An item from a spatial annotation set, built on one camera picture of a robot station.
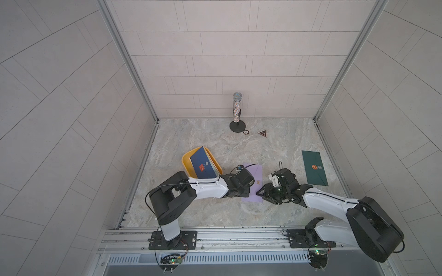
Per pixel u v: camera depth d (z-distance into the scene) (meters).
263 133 1.09
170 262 0.65
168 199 0.46
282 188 0.71
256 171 0.92
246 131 1.09
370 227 0.41
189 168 0.93
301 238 0.71
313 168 0.93
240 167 0.80
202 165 0.89
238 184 0.66
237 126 1.12
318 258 0.68
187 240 0.71
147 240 0.68
